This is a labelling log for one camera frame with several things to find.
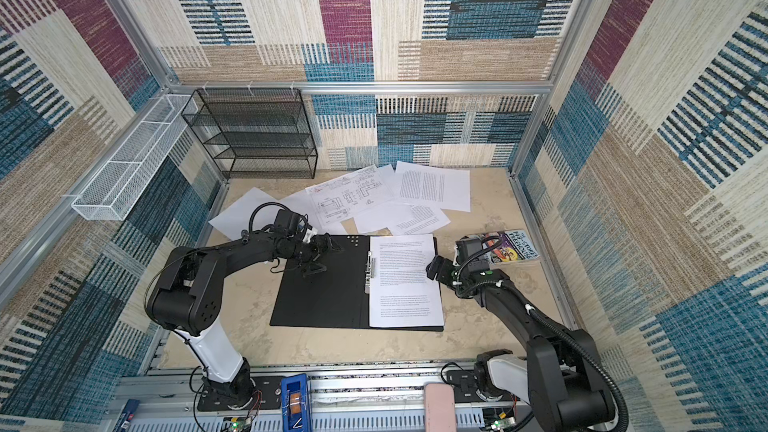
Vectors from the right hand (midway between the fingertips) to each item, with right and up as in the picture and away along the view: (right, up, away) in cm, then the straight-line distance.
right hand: (438, 276), depth 88 cm
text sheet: (+9, +26, +28) cm, 39 cm away
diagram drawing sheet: (-29, +24, +25) cm, 45 cm away
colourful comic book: (+26, +7, +9) cm, 28 cm away
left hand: (-30, +4, +5) cm, 31 cm away
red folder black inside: (-29, -7, +1) cm, 30 cm away
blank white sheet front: (-47, +21, +24) cm, 57 cm away
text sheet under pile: (-10, +15, +20) cm, 28 cm away
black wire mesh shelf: (-63, +47, +23) cm, 82 cm away
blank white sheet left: (-70, +16, +22) cm, 75 cm away
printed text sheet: (-10, -5, +1) cm, 12 cm away
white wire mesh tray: (-79, +26, -16) cm, 85 cm away
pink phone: (-3, -25, -19) cm, 32 cm away
